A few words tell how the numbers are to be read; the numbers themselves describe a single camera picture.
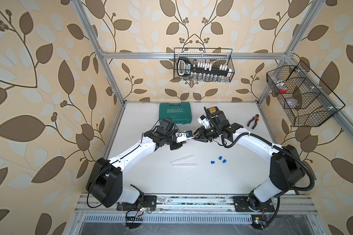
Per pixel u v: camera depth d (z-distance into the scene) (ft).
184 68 2.78
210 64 2.66
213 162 2.91
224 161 2.92
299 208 2.46
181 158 2.98
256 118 3.55
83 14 2.43
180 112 3.55
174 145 2.40
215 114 2.16
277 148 1.54
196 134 2.61
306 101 2.42
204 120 2.60
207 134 2.41
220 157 2.97
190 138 2.33
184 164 2.90
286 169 1.46
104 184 1.37
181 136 2.29
